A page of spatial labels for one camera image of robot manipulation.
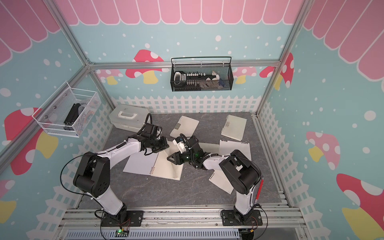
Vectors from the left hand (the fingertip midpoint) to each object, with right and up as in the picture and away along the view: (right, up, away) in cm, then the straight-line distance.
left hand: (169, 147), depth 92 cm
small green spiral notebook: (-9, -11, +1) cm, 14 cm away
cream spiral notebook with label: (+46, +12, +21) cm, 52 cm away
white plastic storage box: (-30, +19, +12) cm, 38 cm away
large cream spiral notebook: (+9, +14, +21) cm, 26 cm away
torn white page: (+37, -1, +9) cm, 38 cm away
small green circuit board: (-20, -40, -19) cm, 48 cm away
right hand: (+1, -5, -6) cm, 8 cm away
